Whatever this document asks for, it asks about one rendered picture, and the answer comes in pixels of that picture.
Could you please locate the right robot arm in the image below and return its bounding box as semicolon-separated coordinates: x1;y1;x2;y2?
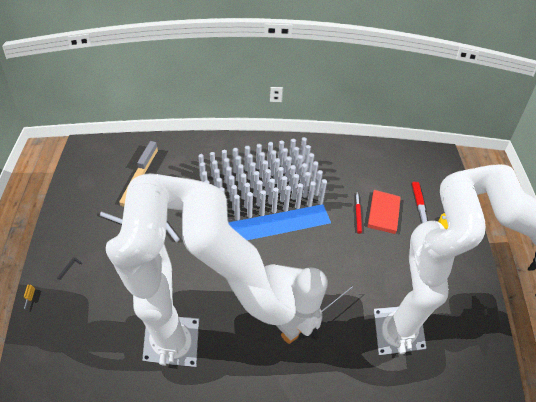
382;165;536;354

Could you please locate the red-handled craft knife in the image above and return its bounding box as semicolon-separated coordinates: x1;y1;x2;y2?
356;193;362;234

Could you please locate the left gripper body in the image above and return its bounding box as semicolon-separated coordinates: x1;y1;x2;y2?
297;316;322;336

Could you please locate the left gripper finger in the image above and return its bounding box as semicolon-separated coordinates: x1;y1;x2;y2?
298;327;319;340

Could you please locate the red rectangular block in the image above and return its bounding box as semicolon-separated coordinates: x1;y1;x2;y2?
368;190;400;234

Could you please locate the blue flat bar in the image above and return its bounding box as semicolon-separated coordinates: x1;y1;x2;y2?
228;204;331;240

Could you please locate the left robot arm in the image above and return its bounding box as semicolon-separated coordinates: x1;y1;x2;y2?
106;174;328;366

